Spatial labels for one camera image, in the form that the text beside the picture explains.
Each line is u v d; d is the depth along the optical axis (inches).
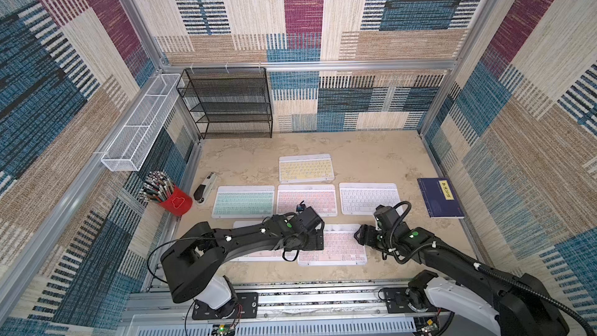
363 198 38.0
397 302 28.7
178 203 34.5
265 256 32.4
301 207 31.5
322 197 38.0
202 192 37.6
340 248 33.4
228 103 43.4
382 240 28.4
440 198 38.0
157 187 32.4
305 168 41.8
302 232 25.6
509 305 16.1
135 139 29.0
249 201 38.0
